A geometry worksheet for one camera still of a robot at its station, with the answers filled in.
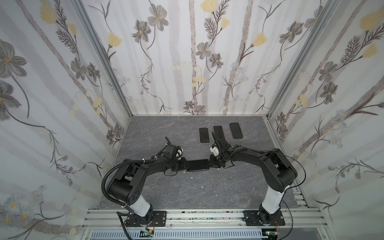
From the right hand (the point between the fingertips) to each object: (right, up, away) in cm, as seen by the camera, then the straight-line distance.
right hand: (203, 162), depth 90 cm
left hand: (-10, -1, +1) cm, 11 cm away
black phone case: (+26, +19, +21) cm, 39 cm away
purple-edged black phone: (+12, +18, +20) cm, 30 cm away
